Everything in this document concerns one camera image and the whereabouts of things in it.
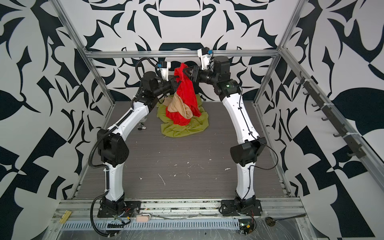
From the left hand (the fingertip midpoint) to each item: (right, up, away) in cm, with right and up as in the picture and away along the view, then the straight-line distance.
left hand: (183, 71), depth 77 cm
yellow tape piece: (-56, -70, -6) cm, 90 cm away
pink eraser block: (-19, -70, -8) cm, 73 cm away
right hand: (+1, -1, -9) cm, 9 cm away
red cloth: (+1, -10, +6) cm, 11 cm away
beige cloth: (-6, -16, +10) cm, 20 cm away
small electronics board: (+29, -74, -6) cm, 80 cm away
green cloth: (+7, -28, +25) cm, 38 cm away
